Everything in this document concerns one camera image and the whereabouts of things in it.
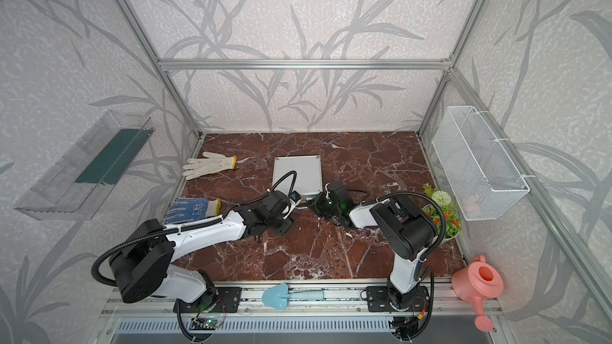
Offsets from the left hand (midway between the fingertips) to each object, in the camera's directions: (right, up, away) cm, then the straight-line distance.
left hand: (289, 218), depth 87 cm
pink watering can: (+56, -13, -21) cm, 61 cm away
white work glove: (-39, +19, +21) cm, 48 cm away
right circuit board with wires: (+38, -31, -13) cm, 51 cm away
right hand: (+5, +5, +4) cm, 9 cm away
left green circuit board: (-22, -27, -17) cm, 38 cm away
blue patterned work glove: (-42, +2, +7) cm, 42 cm away
